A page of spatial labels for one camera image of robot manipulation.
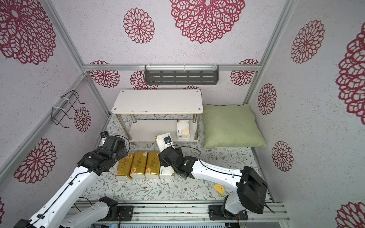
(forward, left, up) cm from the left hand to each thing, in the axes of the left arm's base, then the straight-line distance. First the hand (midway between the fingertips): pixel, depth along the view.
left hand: (115, 151), depth 76 cm
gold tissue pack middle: (-3, -10, -12) cm, 16 cm away
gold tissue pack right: (-1, -18, -12) cm, 22 cm away
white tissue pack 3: (+21, -36, -8) cm, 43 cm away
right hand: (+2, -26, -3) cm, 27 cm away
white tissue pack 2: (+5, -24, +2) cm, 25 cm away
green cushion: (+23, -69, -7) cm, 73 cm away
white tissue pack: (-7, -27, -13) cm, 31 cm away
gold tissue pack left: (-4, -2, -12) cm, 13 cm away
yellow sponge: (-15, -57, -17) cm, 61 cm away
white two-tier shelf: (+46, -14, -21) cm, 53 cm away
